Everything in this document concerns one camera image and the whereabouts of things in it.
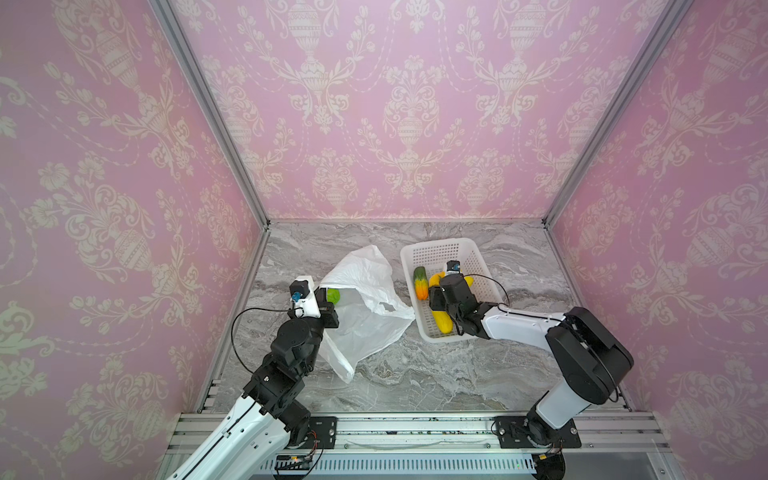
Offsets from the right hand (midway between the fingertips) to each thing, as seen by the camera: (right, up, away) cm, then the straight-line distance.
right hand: (436, 289), depth 93 cm
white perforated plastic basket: (-3, +9, +10) cm, 14 cm away
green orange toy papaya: (-4, +1, +4) cm, 6 cm away
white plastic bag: (-21, -11, +1) cm, 23 cm away
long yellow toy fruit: (+1, -9, -6) cm, 10 cm away
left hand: (-29, +3, -22) cm, 37 cm away
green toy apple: (-33, -2, +1) cm, 33 cm away
